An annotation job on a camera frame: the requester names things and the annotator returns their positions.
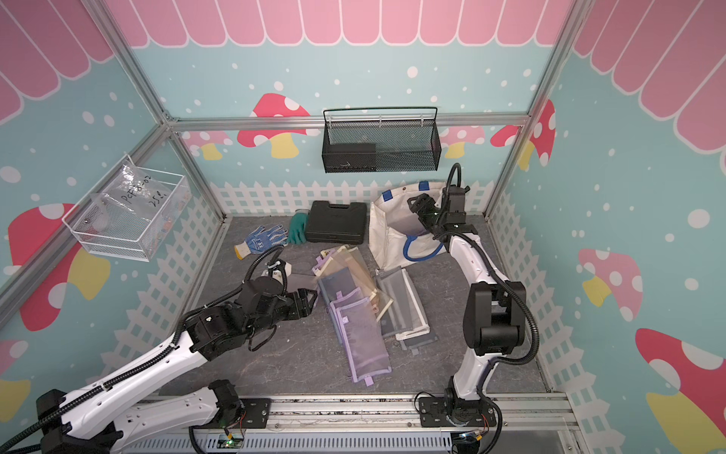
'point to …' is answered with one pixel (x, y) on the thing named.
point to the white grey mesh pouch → (406, 317)
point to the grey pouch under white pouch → (414, 343)
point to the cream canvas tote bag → (392, 248)
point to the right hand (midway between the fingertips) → (411, 203)
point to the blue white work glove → (261, 240)
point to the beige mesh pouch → (350, 257)
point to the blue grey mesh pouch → (330, 284)
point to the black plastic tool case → (336, 224)
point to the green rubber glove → (297, 234)
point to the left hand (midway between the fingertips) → (308, 300)
